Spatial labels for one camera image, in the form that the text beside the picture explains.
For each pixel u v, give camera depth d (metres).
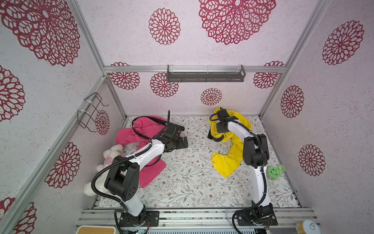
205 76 0.87
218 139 1.02
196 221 0.73
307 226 0.67
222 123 0.82
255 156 0.61
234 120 0.76
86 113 0.75
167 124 0.72
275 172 0.85
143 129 1.06
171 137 0.70
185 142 0.81
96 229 0.66
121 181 0.45
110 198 0.49
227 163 0.91
